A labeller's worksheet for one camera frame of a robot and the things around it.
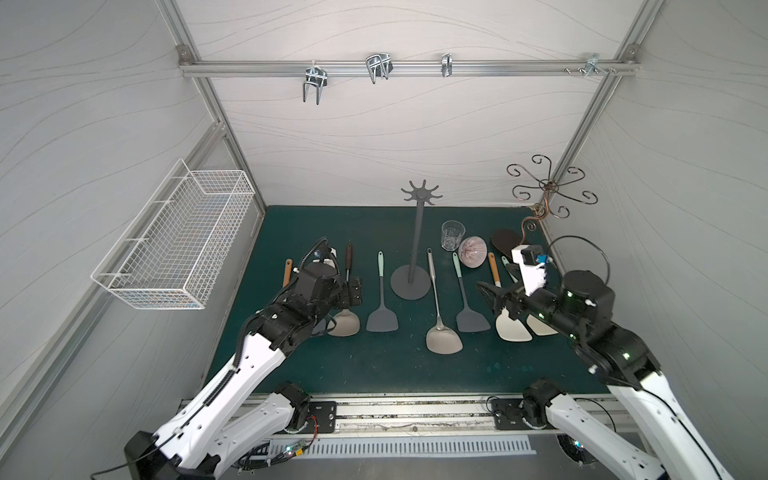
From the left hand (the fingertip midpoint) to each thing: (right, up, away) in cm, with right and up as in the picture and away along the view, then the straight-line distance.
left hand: (345, 282), depth 74 cm
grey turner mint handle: (+35, -14, +14) cm, 40 cm away
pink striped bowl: (+40, +6, +30) cm, 51 cm away
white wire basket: (-40, +9, -5) cm, 41 cm away
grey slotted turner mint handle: (+9, -14, +15) cm, 22 cm away
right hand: (+35, +4, -10) cm, 36 cm away
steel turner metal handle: (+26, -17, +7) cm, 32 cm away
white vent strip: (+15, -39, -4) cm, 42 cm away
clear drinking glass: (+34, +13, +33) cm, 49 cm away
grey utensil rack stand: (+18, -4, +24) cm, 30 cm away
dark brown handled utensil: (-2, -15, +15) cm, 21 cm away
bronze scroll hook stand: (+57, +25, +9) cm, 63 cm away
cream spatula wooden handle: (+46, -16, +12) cm, 50 cm away
